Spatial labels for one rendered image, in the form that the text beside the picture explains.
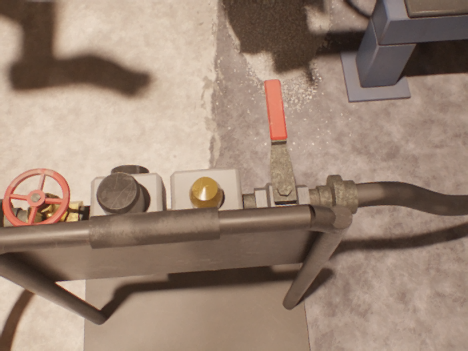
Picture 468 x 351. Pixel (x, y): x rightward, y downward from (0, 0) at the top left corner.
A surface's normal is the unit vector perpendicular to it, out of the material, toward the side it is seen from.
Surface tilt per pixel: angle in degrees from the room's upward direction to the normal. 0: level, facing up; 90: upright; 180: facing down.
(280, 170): 0
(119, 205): 0
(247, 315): 0
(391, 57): 90
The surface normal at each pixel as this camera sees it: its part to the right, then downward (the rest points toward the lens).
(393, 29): 0.07, 0.92
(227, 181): 0.00, -0.38
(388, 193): 0.22, -0.14
